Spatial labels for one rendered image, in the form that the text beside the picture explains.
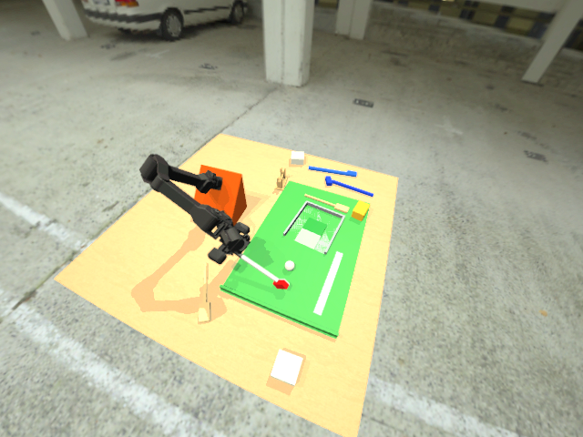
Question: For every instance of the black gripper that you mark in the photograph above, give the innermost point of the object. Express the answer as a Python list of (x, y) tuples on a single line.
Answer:
[(219, 255)]

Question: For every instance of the yellow cube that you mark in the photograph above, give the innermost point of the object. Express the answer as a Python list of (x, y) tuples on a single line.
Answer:
[(360, 210)]

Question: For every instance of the green putting mat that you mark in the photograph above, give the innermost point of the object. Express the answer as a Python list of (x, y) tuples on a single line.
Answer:
[(271, 250)]

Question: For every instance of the white flat bar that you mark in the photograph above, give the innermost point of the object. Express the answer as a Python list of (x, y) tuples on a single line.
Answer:
[(328, 283)]

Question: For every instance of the white block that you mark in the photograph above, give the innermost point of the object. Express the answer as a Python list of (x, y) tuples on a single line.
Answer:
[(286, 367), (297, 158)]

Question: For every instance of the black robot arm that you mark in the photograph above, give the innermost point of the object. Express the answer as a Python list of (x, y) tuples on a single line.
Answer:
[(158, 173)]

